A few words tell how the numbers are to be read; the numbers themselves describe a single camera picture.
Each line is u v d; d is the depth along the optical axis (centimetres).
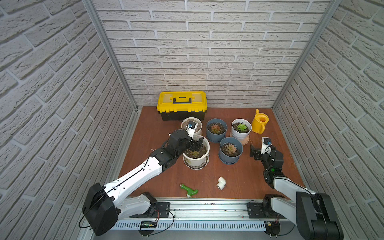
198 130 91
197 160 77
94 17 73
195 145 67
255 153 79
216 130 94
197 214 75
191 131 65
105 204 38
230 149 86
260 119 97
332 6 69
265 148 73
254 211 74
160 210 73
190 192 79
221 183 81
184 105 98
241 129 95
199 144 68
